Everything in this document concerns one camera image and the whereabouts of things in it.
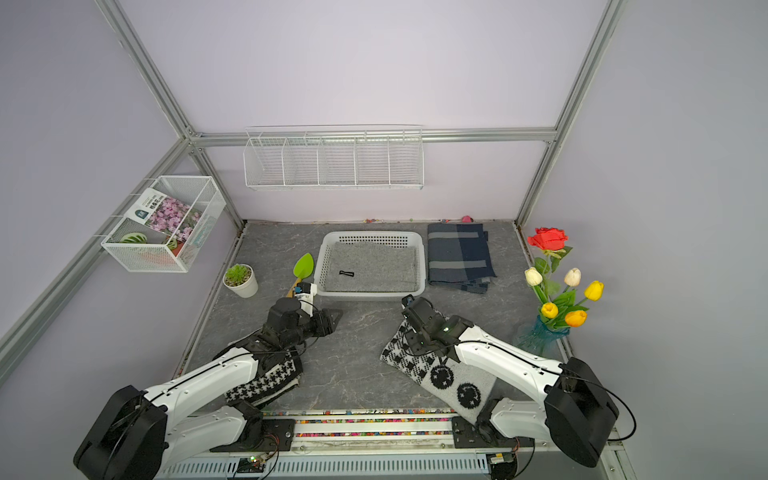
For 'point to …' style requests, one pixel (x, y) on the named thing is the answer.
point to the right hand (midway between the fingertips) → (417, 332)
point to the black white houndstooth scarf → (270, 384)
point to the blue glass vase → (536, 338)
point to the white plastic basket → (413, 238)
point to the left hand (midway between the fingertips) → (336, 314)
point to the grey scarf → (371, 267)
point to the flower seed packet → (154, 208)
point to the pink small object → (466, 219)
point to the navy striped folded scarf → (459, 256)
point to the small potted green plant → (241, 279)
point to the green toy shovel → (303, 269)
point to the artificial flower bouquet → (560, 307)
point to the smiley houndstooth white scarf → (461, 389)
